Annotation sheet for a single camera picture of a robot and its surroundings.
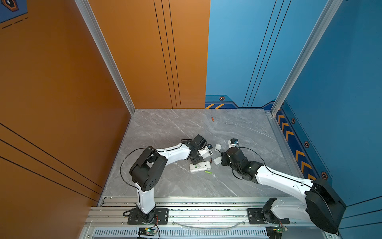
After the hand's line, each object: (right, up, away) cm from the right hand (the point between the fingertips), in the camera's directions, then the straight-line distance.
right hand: (220, 154), depth 85 cm
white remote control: (-10, -7, +3) cm, 13 cm away
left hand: (-14, -2, +9) cm, 17 cm away
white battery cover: (+1, +2, +14) cm, 14 cm away
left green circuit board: (-37, -34, -15) cm, 53 cm away
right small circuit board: (+26, -33, -16) cm, 44 cm away
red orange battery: (-1, +22, +31) cm, 38 cm away
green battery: (-6, -11, +3) cm, 13 cm away
